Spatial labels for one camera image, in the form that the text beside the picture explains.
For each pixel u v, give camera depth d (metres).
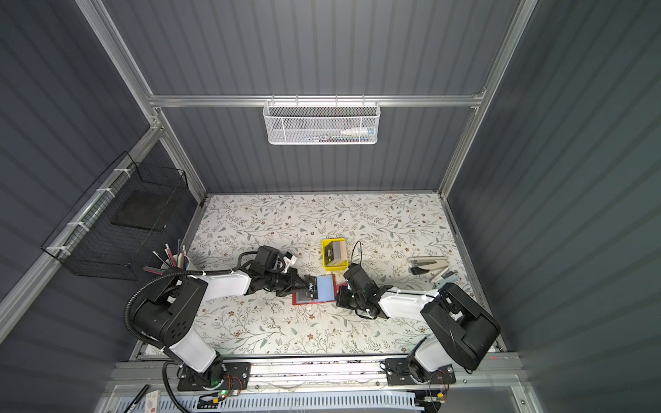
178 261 0.87
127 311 0.44
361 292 0.69
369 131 0.91
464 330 0.44
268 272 0.77
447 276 0.91
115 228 0.73
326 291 0.89
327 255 0.98
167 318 0.46
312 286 0.89
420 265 0.95
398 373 0.73
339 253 0.96
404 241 1.05
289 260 0.88
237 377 0.72
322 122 1.24
